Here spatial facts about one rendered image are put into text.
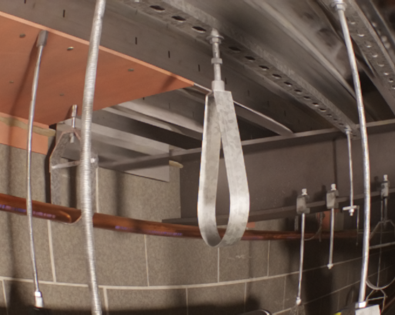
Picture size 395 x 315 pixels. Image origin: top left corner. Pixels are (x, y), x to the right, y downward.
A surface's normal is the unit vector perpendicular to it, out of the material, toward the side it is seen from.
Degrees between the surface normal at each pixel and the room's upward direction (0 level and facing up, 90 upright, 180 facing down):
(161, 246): 90
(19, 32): 180
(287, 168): 90
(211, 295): 90
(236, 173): 74
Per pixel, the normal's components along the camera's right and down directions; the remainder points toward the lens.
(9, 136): 0.84, -0.12
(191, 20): 0.02, 0.98
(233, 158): 0.33, -0.46
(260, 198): -0.54, -0.15
